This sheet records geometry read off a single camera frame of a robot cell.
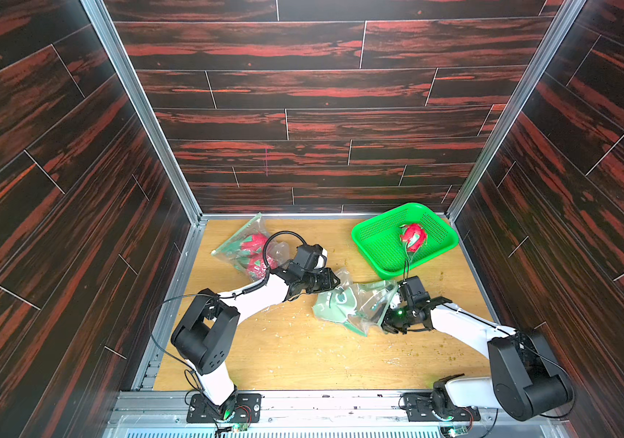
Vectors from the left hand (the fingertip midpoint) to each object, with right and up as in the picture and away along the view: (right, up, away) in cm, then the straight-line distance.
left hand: (341, 282), depth 87 cm
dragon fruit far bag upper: (-31, +12, +14) cm, 36 cm away
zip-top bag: (+5, -7, -4) cm, 10 cm away
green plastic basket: (+18, +14, +25) cm, 34 cm away
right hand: (+12, -13, +2) cm, 18 cm away
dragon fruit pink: (+30, +15, +15) cm, 36 cm away
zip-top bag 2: (-40, +9, +14) cm, 44 cm away
